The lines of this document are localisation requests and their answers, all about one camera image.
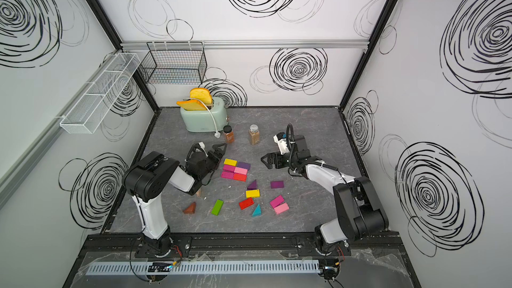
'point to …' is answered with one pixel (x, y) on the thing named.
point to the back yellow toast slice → (202, 94)
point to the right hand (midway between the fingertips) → (270, 158)
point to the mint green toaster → (201, 120)
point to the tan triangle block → (198, 192)
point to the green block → (218, 206)
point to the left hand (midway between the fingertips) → (226, 149)
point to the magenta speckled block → (227, 174)
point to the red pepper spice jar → (229, 134)
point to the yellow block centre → (254, 193)
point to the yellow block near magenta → (230, 162)
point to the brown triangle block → (190, 208)
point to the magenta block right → (278, 200)
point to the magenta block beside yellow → (228, 167)
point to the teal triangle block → (257, 212)
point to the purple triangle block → (252, 186)
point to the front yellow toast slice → (191, 105)
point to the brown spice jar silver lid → (254, 134)
